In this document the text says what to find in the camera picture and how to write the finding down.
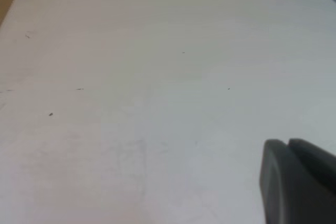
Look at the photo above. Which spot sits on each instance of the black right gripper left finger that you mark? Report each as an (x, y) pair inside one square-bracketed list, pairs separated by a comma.
[(290, 194)]

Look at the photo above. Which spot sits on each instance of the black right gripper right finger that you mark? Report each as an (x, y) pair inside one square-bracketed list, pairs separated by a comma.
[(320, 163)]

